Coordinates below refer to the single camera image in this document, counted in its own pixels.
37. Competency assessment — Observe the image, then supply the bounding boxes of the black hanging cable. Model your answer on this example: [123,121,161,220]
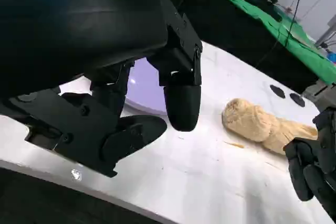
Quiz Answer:
[254,0,307,70]

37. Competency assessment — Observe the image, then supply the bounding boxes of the grey metal frame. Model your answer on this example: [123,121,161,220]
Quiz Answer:
[314,22,336,49]

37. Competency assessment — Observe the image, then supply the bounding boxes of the black cloth on green cloth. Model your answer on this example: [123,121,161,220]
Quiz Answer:
[230,0,283,23]

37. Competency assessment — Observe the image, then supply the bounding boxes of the lilac plate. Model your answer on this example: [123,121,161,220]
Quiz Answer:
[123,60,169,116]

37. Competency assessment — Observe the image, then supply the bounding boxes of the black table grommet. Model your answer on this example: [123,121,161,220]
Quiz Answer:
[290,92,305,108]
[270,84,286,99]

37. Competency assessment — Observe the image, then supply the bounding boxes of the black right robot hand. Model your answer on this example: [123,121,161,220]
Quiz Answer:
[283,105,336,209]

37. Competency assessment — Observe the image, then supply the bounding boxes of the beige towel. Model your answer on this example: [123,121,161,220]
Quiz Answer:
[222,98,318,156]

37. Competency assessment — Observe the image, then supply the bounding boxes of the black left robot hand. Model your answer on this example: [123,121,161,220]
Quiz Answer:
[0,0,203,179]

